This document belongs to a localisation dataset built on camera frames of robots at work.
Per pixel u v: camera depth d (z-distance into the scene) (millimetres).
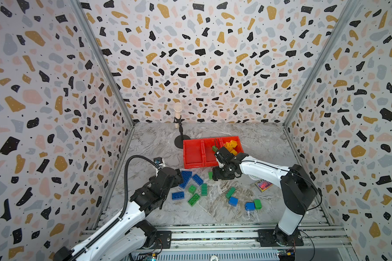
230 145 1061
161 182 569
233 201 858
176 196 856
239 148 1010
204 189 877
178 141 1092
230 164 667
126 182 508
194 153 1051
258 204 839
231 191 877
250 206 834
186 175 934
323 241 761
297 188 487
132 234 591
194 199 854
